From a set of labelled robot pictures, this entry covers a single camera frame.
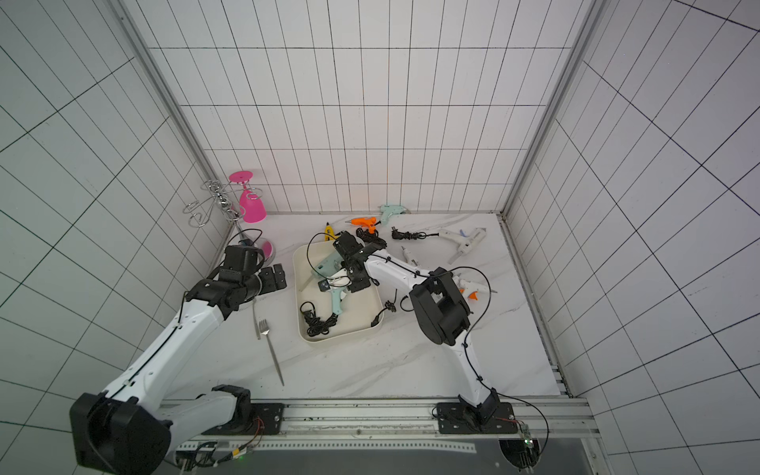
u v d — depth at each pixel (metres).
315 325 0.87
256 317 0.90
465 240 1.08
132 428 0.37
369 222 1.14
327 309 0.92
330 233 1.11
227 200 0.86
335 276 0.84
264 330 0.88
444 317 0.54
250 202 0.98
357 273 0.70
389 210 1.21
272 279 0.73
